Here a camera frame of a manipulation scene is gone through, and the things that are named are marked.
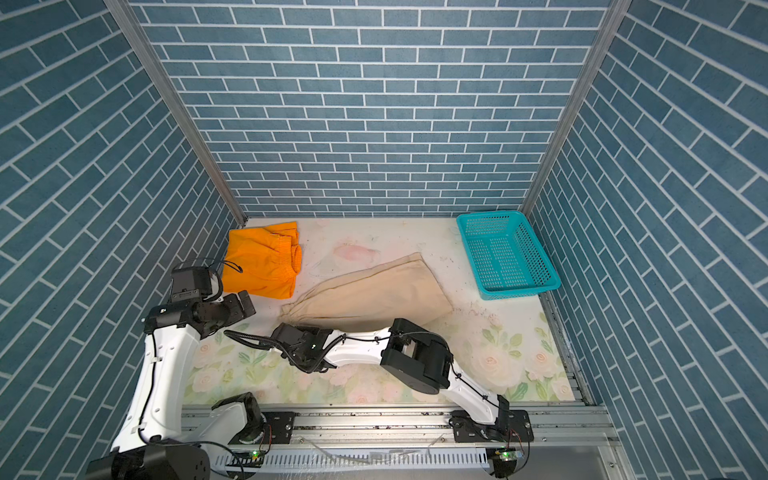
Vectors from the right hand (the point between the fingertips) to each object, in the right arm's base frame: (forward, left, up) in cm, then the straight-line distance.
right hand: (297, 333), depth 88 cm
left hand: (0, +12, +14) cm, 19 cm away
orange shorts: (+24, +19, +3) cm, 30 cm away
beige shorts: (+17, -27, -1) cm, 32 cm away
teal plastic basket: (+36, -67, -3) cm, 76 cm away
